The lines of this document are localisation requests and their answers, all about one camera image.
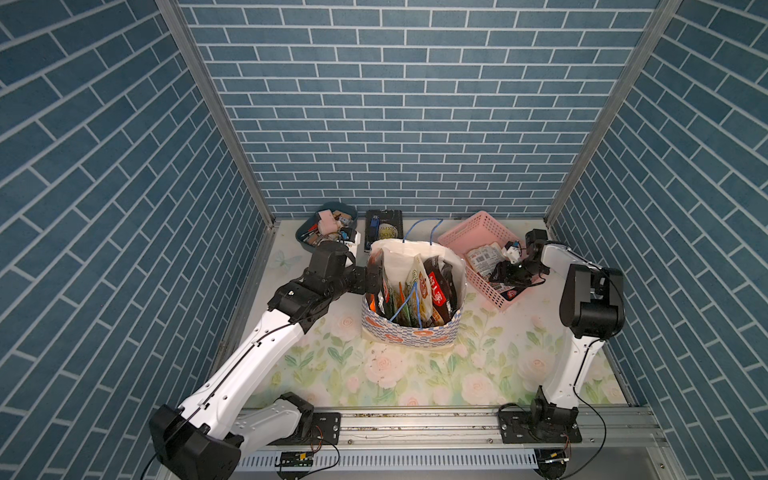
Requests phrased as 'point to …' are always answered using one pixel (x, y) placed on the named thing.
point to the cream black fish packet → (482, 258)
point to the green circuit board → (297, 459)
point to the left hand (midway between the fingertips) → (373, 266)
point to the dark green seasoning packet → (447, 276)
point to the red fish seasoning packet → (376, 260)
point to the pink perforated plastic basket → (483, 229)
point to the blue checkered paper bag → (379, 327)
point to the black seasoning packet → (437, 287)
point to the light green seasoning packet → (418, 298)
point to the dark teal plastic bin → (334, 221)
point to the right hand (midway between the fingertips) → (502, 280)
